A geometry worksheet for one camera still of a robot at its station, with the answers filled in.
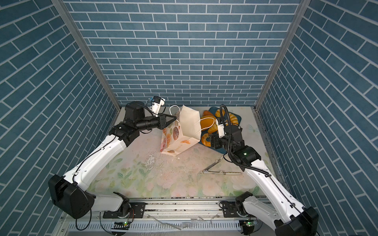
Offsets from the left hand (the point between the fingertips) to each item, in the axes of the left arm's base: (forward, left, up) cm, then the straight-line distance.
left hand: (176, 118), depth 70 cm
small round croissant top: (+32, -29, -30) cm, 52 cm away
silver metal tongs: (-14, -15, -32) cm, 38 cm away
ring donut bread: (+5, -16, -30) cm, 34 cm away
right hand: (-2, -19, -8) cm, 21 cm away
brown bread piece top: (+31, -19, -29) cm, 47 cm away
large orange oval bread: (+8, -17, -12) cm, 22 cm away
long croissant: (+13, -22, -26) cm, 37 cm away
